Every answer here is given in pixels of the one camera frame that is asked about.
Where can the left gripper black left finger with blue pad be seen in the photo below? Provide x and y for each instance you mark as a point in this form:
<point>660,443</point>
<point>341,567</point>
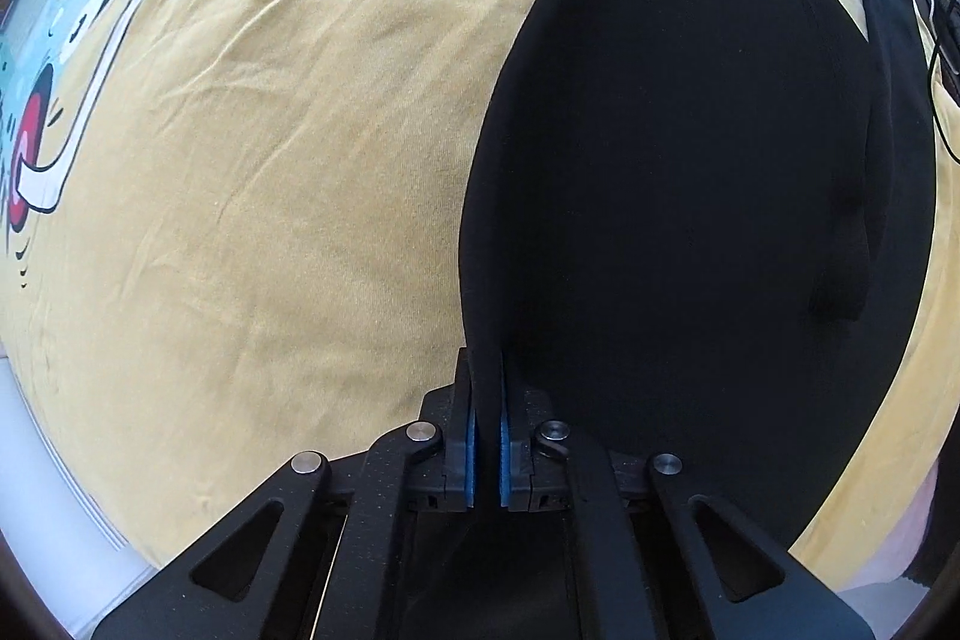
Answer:
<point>317,550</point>

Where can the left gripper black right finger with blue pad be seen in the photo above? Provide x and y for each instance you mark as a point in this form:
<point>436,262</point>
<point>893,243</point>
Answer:
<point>650,549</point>

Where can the black pants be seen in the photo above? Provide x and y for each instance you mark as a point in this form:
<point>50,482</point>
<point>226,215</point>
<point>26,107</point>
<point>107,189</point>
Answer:
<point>702,227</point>

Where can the yellow cartoon bedsheet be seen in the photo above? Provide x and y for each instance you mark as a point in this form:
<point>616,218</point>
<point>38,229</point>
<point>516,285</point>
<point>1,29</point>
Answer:
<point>231,230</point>

